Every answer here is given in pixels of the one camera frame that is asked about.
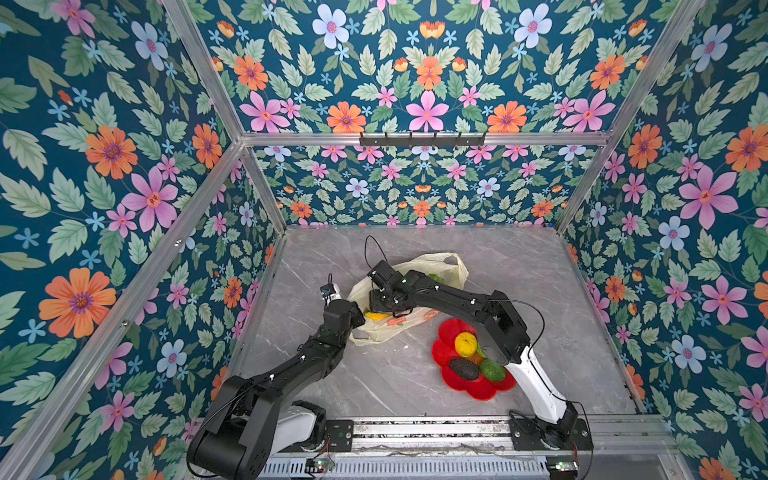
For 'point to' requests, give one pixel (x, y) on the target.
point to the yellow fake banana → (377, 316)
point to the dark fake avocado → (465, 368)
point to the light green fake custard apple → (493, 370)
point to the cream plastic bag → (445, 267)
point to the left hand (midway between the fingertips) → (358, 296)
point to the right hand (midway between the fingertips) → (375, 302)
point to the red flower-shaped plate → (444, 351)
